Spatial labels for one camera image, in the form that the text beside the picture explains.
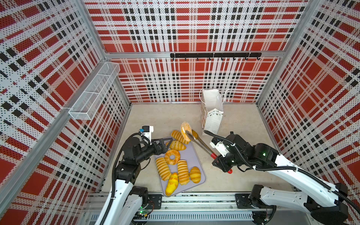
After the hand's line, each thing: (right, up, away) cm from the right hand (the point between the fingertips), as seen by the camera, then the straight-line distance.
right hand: (216, 164), depth 66 cm
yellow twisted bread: (-22, -15, +11) cm, 29 cm away
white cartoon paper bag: (+4, +34, +36) cm, 50 cm away
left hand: (-24, +10, +5) cm, 26 cm away
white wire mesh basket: (-82, +30, +27) cm, 91 cm away
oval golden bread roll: (-21, +4, +25) cm, 33 cm away
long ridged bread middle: (-16, -11, +13) cm, 23 cm away
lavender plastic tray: (-12, -2, +25) cm, 28 cm away
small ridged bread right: (-9, -11, +14) cm, 21 cm away
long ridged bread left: (-28, -8, +16) cm, 33 cm away
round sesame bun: (-15, +18, +9) cm, 25 cm away
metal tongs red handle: (-11, +12, +5) cm, 17 cm away
